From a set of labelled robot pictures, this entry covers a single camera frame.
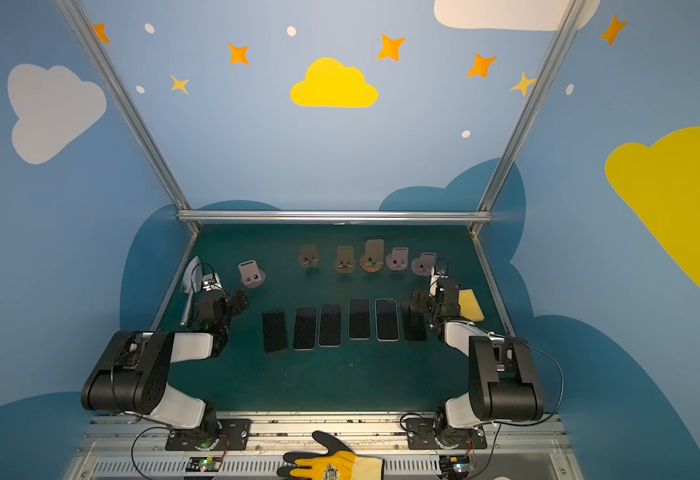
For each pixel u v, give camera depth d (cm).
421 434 75
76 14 69
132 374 46
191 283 102
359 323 102
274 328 93
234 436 74
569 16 70
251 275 101
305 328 93
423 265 106
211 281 80
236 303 87
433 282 84
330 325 95
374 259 104
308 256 107
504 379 45
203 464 71
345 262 106
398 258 107
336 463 69
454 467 71
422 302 86
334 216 128
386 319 94
